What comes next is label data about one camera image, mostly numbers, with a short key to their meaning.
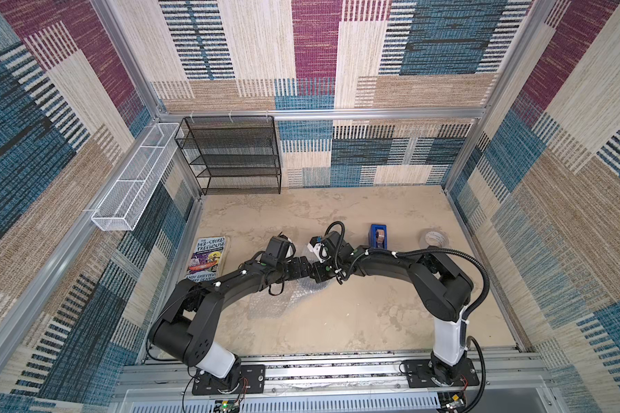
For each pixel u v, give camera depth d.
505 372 0.76
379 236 0.96
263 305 0.87
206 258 0.96
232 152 1.08
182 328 0.44
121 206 0.70
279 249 0.72
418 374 0.73
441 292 0.50
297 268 0.81
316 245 0.85
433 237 1.02
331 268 0.80
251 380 0.74
